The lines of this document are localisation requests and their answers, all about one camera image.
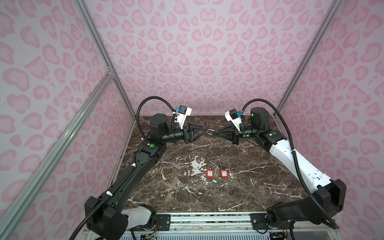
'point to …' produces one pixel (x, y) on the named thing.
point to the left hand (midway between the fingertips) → (205, 128)
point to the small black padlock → (210, 131)
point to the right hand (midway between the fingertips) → (219, 132)
